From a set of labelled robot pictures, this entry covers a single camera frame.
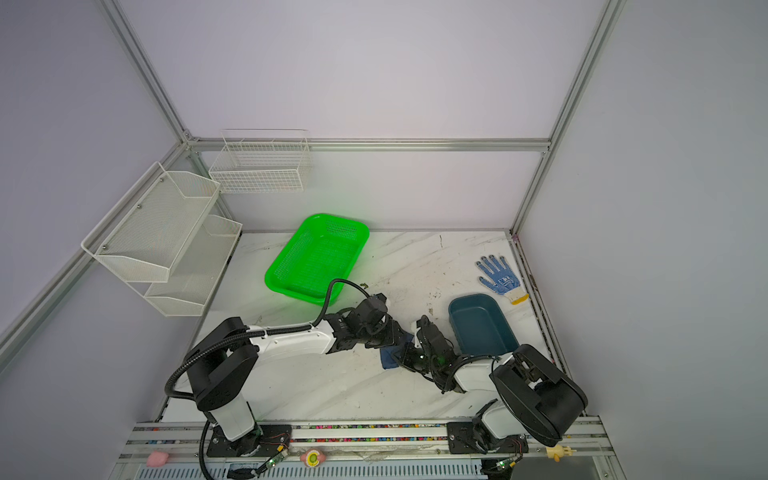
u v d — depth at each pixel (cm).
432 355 70
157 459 70
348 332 65
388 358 86
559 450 68
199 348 48
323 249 114
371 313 67
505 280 105
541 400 44
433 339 69
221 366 45
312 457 67
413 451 73
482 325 98
